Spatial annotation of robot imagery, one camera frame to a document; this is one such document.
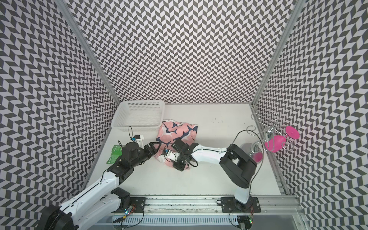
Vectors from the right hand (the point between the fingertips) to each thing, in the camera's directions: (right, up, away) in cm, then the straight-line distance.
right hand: (177, 166), depth 85 cm
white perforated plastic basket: (-29, +30, +27) cm, 49 cm away
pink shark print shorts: (-5, +3, -3) cm, 7 cm away
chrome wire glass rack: (+47, +21, -19) cm, 55 cm away
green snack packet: (-39, +7, +4) cm, 40 cm away
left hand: (-10, +12, -4) cm, 16 cm away
